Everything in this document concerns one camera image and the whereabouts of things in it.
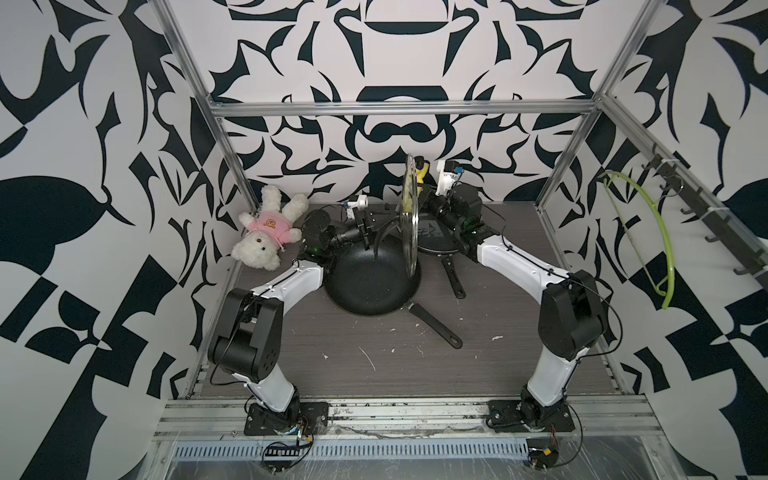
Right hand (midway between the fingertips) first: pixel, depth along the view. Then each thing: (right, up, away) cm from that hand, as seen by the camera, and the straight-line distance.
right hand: (406, 180), depth 80 cm
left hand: (-3, -9, -9) cm, 13 cm away
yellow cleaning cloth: (+4, +1, -1) cm, 4 cm away
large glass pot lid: (0, -9, -8) cm, 12 cm away
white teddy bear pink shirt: (-44, -13, +21) cm, 51 cm away
